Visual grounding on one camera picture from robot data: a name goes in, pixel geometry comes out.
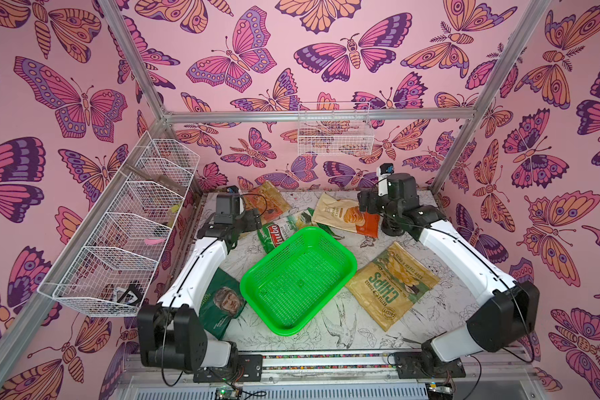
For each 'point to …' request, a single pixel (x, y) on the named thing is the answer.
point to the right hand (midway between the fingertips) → (366, 194)
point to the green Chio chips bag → (273, 234)
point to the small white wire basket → (335, 128)
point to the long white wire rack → (110, 267)
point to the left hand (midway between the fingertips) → (254, 213)
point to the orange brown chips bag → (267, 202)
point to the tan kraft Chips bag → (389, 286)
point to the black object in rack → (132, 296)
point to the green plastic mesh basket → (297, 280)
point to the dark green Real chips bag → (223, 301)
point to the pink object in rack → (153, 241)
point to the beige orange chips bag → (346, 214)
